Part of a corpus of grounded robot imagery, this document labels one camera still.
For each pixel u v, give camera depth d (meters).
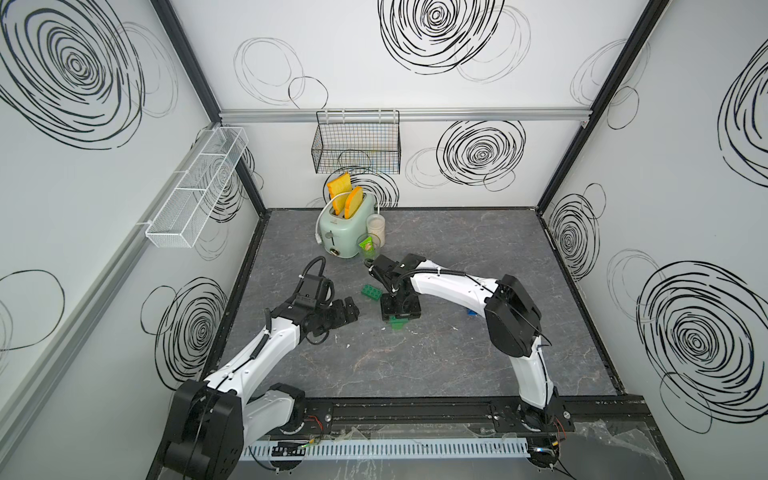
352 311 0.77
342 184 1.01
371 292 0.94
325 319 0.71
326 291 0.70
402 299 0.77
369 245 1.02
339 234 0.95
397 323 0.87
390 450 0.96
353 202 0.94
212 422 0.39
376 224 1.02
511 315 0.54
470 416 0.75
